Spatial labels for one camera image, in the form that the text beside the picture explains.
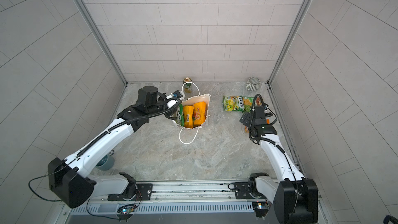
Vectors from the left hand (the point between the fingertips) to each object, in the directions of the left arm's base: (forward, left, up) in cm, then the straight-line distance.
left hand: (183, 98), depth 74 cm
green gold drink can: (+26, +2, -19) cm, 32 cm away
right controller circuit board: (-41, -36, -26) cm, 61 cm away
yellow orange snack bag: (0, -5, -16) cm, 17 cm away
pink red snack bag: (-4, -35, -24) cm, 42 cm away
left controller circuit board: (-42, +22, -22) cm, 52 cm away
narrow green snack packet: (-5, +2, -11) cm, 12 cm away
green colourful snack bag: (+14, -29, -24) cm, 41 cm away
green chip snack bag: (+15, -39, -25) cm, 48 cm away
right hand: (-1, -35, -16) cm, 38 cm away
